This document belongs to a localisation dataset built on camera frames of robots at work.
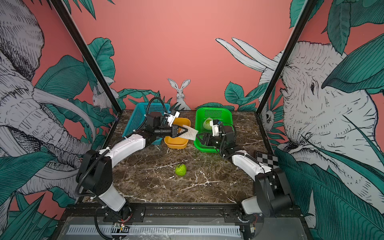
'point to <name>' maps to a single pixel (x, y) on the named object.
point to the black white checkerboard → (271, 161)
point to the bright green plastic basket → (223, 114)
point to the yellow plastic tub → (178, 142)
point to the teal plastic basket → (138, 115)
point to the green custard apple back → (180, 169)
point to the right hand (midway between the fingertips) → (198, 134)
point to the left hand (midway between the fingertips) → (187, 128)
